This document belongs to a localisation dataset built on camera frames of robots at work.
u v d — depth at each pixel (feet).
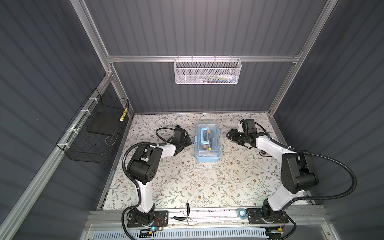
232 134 2.74
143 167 1.71
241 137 2.65
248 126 2.42
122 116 2.65
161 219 2.37
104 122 2.49
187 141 2.99
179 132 2.59
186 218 2.42
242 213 2.47
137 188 1.77
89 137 2.36
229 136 2.83
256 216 2.42
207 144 2.91
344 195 1.42
